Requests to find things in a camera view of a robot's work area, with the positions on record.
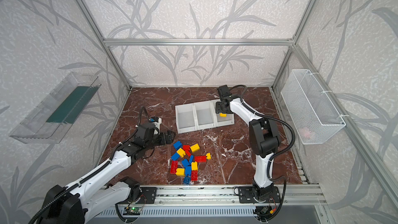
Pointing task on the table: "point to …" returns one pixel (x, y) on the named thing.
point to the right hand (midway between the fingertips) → (222, 104)
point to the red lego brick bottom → (194, 175)
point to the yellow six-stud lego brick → (195, 148)
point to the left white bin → (186, 117)
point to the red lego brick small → (186, 148)
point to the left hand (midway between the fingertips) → (172, 130)
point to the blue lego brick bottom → (186, 179)
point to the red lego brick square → (187, 153)
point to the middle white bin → (205, 115)
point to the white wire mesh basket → (314, 116)
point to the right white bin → (222, 119)
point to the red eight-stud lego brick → (200, 158)
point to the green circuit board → (132, 211)
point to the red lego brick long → (173, 167)
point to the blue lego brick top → (178, 145)
